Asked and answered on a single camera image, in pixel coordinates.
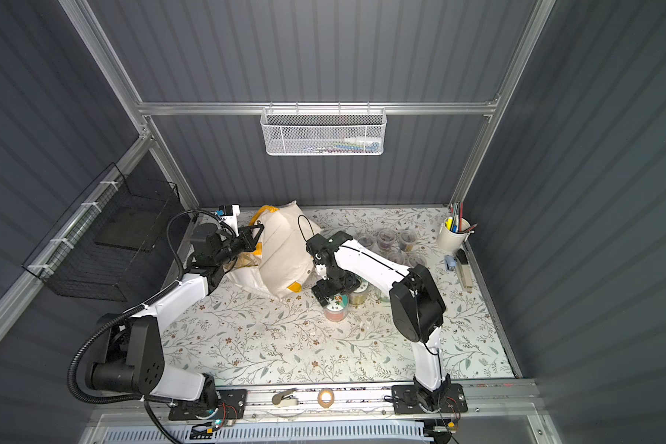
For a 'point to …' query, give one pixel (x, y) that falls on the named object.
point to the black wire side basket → (103, 247)
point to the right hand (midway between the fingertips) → (337, 298)
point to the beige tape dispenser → (285, 398)
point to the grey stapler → (464, 269)
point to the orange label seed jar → (386, 238)
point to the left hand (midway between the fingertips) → (265, 227)
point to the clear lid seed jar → (408, 239)
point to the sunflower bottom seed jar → (358, 297)
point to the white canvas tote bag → (280, 262)
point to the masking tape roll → (326, 405)
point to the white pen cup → (454, 229)
